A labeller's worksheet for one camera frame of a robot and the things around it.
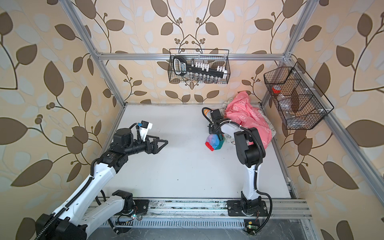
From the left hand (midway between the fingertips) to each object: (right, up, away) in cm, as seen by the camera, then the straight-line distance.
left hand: (163, 140), depth 73 cm
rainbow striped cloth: (+28, -5, +24) cm, 37 cm away
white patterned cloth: (+38, -2, +21) cm, 43 cm away
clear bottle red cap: (+60, +16, +1) cm, 62 cm away
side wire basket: (+69, +19, +1) cm, 71 cm away
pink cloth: (+45, +17, +26) cm, 55 cm away
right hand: (+29, +2, +29) cm, 41 cm away
